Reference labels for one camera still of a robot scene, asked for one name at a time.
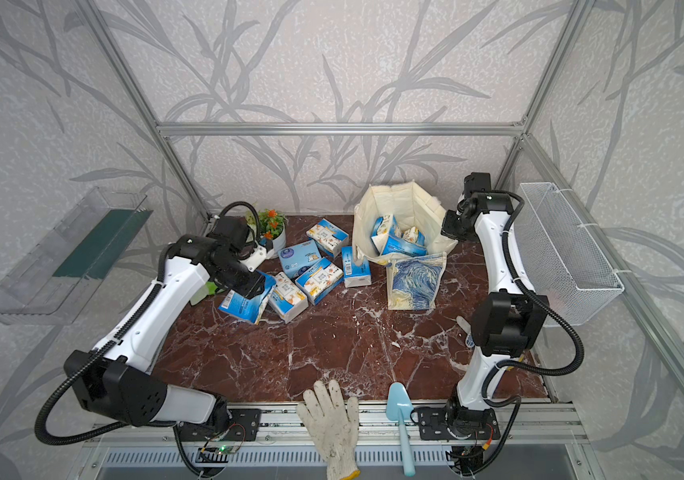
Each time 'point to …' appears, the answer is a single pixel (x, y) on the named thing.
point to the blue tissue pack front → (394, 244)
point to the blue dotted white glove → (467, 329)
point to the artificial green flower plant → (271, 223)
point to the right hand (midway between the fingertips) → (449, 229)
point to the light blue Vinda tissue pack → (294, 258)
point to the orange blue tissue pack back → (328, 237)
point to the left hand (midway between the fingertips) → (256, 284)
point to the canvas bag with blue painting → (413, 281)
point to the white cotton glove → (333, 427)
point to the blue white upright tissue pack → (355, 275)
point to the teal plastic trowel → (399, 408)
